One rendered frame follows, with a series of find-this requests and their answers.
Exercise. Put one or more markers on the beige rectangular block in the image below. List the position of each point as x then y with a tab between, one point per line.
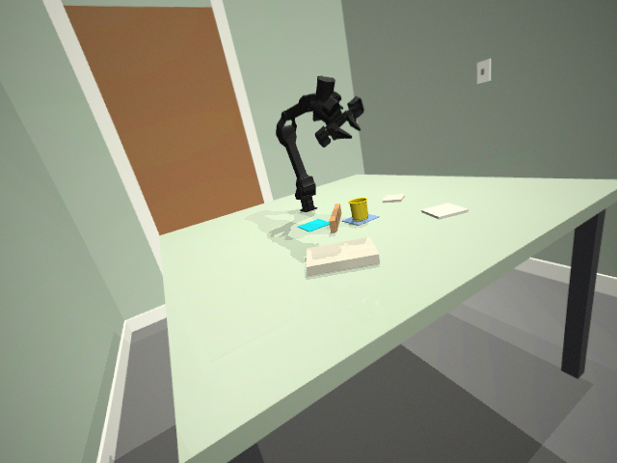
341	255

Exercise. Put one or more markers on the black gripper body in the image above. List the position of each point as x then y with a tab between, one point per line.
339	119

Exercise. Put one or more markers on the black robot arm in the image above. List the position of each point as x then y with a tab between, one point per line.
325	99

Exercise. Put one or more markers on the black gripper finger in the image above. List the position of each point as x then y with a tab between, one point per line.
338	133
352	118

